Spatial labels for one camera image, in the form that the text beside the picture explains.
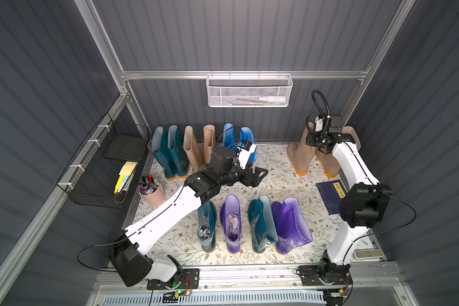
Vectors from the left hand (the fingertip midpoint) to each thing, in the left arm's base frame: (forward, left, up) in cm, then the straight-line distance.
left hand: (263, 171), depth 67 cm
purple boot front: (-17, -9, -10) cm, 22 cm away
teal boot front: (-16, +20, -9) cm, 27 cm away
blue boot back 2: (+27, +4, -7) cm, 28 cm away
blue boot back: (+34, +13, -14) cm, 38 cm away
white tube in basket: (+43, -9, +2) cm, 44 cm away
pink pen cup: (+6, +48, -22) cm, 53 cm away
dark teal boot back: (+19, +43, -7) cm, 47 cm away
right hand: (+27, -28, -8) cm, 40 cm away
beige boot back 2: (+28, -25, -22) cm, 43 cm away
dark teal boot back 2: (+15, +34, -6) cm, 37 cm away
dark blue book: (+9, -40, -31) cm, 51 cm away
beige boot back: (+20, +28, -11) cm, 36 cm away
